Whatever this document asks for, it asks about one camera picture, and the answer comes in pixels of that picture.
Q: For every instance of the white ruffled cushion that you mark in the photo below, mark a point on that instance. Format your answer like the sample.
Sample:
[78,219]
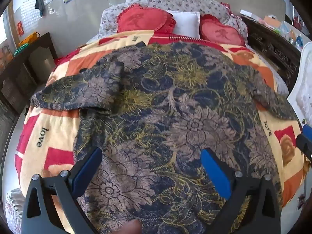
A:
[14,209]

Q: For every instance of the dark hanging cloth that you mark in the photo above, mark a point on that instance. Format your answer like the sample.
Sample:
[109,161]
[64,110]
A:
[40,4]

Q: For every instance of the red heart-shaped pillow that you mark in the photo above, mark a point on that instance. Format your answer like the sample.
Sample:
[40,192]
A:
[143,18]
[220,31]

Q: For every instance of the red wall sticker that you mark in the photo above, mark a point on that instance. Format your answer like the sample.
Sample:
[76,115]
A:
[20,28]

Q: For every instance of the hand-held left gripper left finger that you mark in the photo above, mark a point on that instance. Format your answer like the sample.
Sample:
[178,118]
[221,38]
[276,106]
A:
[86,173]

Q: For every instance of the person's left hand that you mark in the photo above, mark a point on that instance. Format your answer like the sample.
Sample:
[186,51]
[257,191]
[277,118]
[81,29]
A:
[131,228]

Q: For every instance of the white pillow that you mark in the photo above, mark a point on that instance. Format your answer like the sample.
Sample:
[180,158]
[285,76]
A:
[185,23]

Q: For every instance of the white chair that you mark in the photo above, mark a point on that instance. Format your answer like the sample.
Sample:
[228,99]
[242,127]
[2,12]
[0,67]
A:
[303,87]

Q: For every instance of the yellow bag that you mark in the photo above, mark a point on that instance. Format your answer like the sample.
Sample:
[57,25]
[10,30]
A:
[30,39]

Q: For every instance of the carved dark wooden cabinet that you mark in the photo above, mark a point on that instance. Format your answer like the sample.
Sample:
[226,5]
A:
[270,46]

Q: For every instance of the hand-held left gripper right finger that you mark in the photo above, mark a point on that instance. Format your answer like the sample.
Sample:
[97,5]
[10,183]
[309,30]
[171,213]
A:
[215,173]

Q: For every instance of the printed red orange blanket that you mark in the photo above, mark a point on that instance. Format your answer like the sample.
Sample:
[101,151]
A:
[53,126]

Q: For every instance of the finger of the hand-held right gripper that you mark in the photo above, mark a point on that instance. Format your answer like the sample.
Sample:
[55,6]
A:
[306,145]

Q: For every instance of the floral patterned shirt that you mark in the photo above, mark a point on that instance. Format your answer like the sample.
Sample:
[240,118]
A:
[170,102]

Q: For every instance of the pile of colourful packets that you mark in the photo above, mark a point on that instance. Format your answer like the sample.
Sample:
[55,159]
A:
[275,23]

